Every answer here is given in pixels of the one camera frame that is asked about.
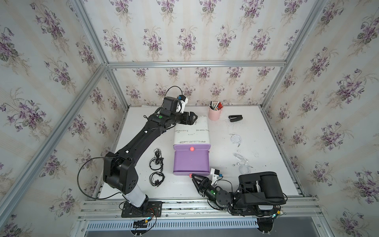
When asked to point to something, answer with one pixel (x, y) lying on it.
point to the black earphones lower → (157, 182)
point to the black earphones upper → (156, 163)
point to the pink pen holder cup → (214, 115)
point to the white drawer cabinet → (198, 133)
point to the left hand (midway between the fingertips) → (192, 118)
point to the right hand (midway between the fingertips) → (192, 180)
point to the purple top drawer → (191, 147)
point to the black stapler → (235, 118)
